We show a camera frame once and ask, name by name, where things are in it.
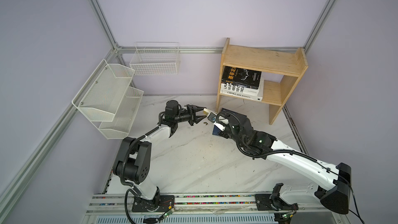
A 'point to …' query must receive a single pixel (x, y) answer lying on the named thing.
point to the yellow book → (208, 112)
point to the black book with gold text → (246, 78)
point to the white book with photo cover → (248, 96)
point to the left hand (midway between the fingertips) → (206, 110)
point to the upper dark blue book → (242, 115)
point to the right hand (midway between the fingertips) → (218, 114)
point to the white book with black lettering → (239, 89)
